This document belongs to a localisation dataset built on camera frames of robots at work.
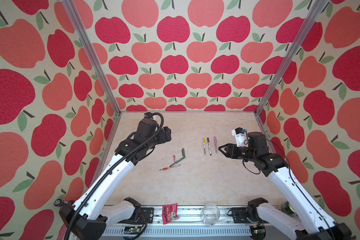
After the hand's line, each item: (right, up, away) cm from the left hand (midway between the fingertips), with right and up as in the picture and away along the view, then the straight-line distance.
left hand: (168, 133), depth 73 cm
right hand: (+30, -8, +2) cm, 31 cm away
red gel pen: (-2, -23, +18) cm, 29 cm away
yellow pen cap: (+23, -7, +32) cm, 40 cm away
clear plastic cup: (+22, -43, +3) cm, 48 cm away
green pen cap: (+8, -14, +26) cm, 31 cm away
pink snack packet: (+1, -41, +2) cm, 41 cm away
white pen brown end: (+26, -9, +29) cm, 40 cm away
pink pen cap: (+31, -6, +32) cm, 45 cm away
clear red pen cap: (+2, -18, +23) cm, 29 cm away
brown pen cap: (+26, -7, +32) cm, 41 cm away
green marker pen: (+5, -19, +21) cm, 29 cm away
